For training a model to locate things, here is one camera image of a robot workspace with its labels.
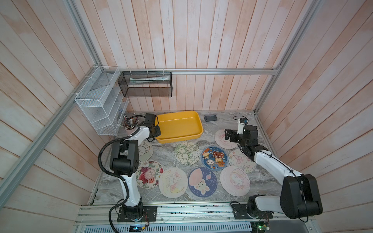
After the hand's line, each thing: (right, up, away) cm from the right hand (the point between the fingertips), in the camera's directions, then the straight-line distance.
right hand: (231, 129), depth 89 cm
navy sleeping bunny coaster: (-19, -31, -6) cm, 37 cm away
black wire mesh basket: (-58, +33, +15) cm, 68 cm away
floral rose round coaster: (-52, -28, -2) cm, 59 cm away
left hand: (-49, -4, +12) cm, 51 cm away
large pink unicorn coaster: (0, -31, -5) cm, 31 cm away
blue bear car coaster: (-10, -19, +4) cm, 22 cm away
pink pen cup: (-68, +3, +11) cm, 69 cm away
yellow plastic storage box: (-34, +2, +20) cm, 40 cm away
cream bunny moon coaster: (-37, -31, -5) cm, 49 cm away
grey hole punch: (-8, +9, +28) cm, 31 cm away
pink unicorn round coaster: (-3, -9, +12) cm, 15 cm away
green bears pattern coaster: (-28, -16, +6) cm, 33 cm away
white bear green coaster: (-56, -15, +9) cm, 59 cm away
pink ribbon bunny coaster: (+5, -19, +4) cm, 20 cm away
